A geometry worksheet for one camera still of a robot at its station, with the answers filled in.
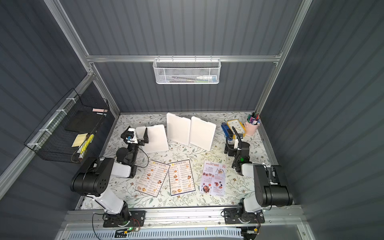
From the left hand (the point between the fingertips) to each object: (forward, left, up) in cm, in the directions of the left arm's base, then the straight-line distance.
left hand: (135, 127), depth 83 cm
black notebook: (+3, +29, +2) cm, 29 cm away
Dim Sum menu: (-20, -9, -22) cm, 31 cm away
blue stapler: (+12, -57, -20) cm, 62 cm away
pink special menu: (-21, -44, -22) cm, 54 cm away
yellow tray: (+17, -66, -20) cm, 71 cm away
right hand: (-2, -60, -14) cm, 62 cm away
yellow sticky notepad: (-12, +23, +5) cm, 26 cm away
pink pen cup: (+11, -72, -15) cm, 75 cm away
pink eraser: (+11, +24, +3) cm, 27 cm away
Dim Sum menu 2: (-21, -25, -22) cm, 39 cm away
